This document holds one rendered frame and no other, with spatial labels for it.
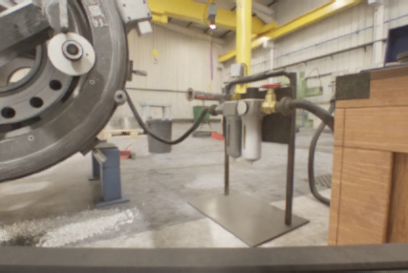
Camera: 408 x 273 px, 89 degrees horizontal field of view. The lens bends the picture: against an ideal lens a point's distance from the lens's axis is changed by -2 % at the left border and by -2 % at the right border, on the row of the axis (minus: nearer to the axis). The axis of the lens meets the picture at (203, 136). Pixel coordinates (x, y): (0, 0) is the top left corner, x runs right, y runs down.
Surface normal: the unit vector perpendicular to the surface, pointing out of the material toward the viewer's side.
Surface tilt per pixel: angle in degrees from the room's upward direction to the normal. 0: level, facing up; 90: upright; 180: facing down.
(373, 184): 90
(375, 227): 90
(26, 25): 90
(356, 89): 90
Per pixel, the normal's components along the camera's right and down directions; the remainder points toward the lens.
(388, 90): -0.85, 0.04
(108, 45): 0.54, 0.07
